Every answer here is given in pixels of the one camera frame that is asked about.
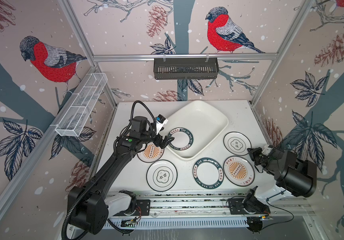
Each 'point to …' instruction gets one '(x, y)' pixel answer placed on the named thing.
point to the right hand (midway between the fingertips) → (249, 150)
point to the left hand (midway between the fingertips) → (167, 132)
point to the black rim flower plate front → (161, 175)
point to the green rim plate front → (208, 173)
